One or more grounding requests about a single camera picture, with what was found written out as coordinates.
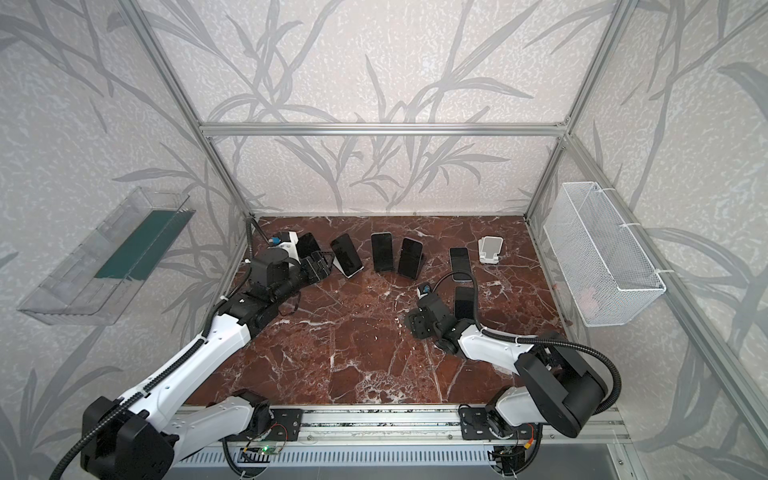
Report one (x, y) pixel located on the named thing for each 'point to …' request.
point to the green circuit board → (269, 449)
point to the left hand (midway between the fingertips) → (329, 249)
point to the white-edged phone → (460, 263)
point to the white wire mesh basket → (607, 278)
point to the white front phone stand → (489, 247)
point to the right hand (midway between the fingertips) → (421, 307)
